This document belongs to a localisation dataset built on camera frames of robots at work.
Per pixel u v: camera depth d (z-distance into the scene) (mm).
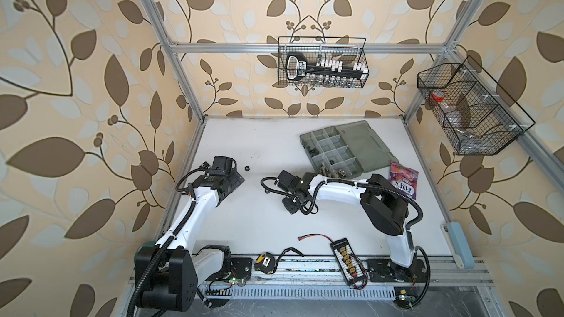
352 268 733
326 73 853
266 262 736
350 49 909
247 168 997
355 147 1083
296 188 667
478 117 733
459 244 750
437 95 883
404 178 927
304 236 823
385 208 495
